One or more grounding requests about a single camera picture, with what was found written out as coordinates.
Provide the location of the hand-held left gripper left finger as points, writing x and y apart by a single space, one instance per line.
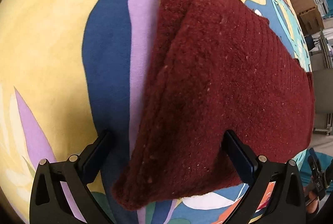
96 159

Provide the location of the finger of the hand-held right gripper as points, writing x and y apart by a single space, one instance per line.
316 174

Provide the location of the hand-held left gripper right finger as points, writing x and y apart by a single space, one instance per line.
238 159

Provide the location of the dark red knitted sweater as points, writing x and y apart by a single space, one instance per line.
221 70

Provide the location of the person's right hand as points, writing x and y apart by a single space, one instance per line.
311 200

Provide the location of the grey-green chair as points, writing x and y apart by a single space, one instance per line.
324 99

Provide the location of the white study desk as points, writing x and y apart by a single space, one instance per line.
326 52

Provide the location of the dark blue backpack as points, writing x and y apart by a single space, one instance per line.
310 43

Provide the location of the yellow dinosaur print bed sheet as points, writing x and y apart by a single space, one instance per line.
52 31

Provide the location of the wooden drawer cabinet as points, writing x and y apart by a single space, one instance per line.
307 11

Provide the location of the white printer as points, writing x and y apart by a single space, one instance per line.
319 0

